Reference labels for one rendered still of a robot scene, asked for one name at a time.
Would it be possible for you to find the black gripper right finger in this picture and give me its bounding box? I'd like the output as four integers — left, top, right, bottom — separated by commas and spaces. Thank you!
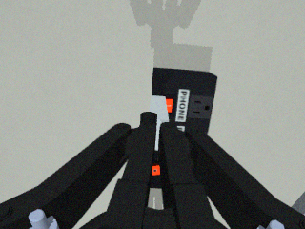
156, 96, 305, 229

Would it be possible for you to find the black power strip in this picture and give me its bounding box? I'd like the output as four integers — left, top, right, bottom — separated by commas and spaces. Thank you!
151, 68, 217, 189

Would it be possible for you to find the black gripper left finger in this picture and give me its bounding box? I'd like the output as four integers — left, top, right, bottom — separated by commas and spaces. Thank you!
0, 95, 158, 229

